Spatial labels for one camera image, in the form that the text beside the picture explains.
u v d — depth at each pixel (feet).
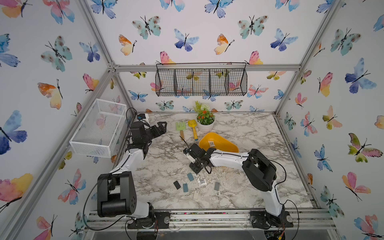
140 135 2.19
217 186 2.78
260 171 1.67
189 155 2.49
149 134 2.47
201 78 3.22
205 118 3.16
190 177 2.91
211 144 3.33
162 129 2.58
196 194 2.70
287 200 2.23
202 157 2.31
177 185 2.79
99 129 2.84
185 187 2.78
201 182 2.82
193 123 3.62
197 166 2.68
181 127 3.65
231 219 2.48
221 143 3.29
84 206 1.30
